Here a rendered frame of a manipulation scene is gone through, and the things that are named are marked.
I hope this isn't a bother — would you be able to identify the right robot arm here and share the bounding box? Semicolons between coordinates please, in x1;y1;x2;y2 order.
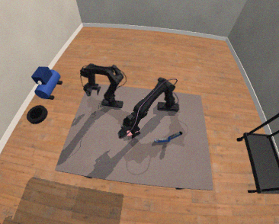
80;63;123;107

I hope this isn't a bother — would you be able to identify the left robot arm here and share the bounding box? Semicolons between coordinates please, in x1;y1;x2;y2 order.
123;77;179;127

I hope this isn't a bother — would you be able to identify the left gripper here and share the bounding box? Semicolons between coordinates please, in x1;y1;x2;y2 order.
119;123;140;139

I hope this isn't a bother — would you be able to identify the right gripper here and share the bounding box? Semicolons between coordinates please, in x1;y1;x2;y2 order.
83;80;101;93

